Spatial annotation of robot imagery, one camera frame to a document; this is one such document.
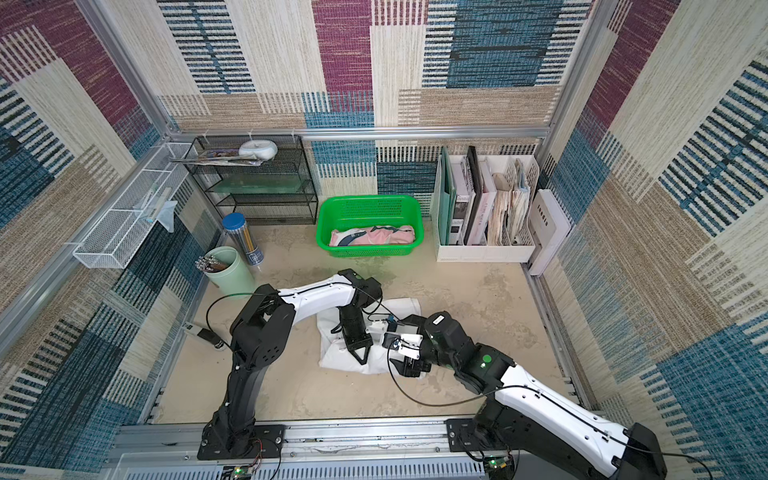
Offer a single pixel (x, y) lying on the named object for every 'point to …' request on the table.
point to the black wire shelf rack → (266, 178)
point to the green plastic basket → (370, 225)
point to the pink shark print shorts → (376, 235)
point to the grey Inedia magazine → (549, 226)
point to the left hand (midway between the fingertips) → (363, 357)
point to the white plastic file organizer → (483, 208)
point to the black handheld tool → (207, 335)
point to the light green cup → (230, 274)
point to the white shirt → (334, 351)
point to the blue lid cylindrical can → (236, 226)
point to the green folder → (447, 200)
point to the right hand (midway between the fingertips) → (398, 332)
